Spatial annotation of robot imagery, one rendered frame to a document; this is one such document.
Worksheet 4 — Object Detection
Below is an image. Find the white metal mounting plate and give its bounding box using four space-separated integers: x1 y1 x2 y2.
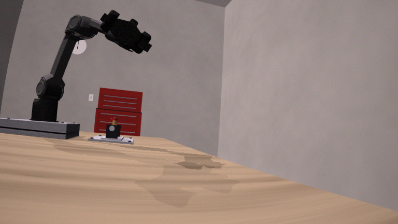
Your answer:
88 135 133 144

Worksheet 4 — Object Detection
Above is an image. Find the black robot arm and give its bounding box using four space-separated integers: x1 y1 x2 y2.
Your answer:
31 15 133 122

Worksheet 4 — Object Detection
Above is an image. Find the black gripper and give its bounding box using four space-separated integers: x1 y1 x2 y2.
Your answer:
100 10 152 54

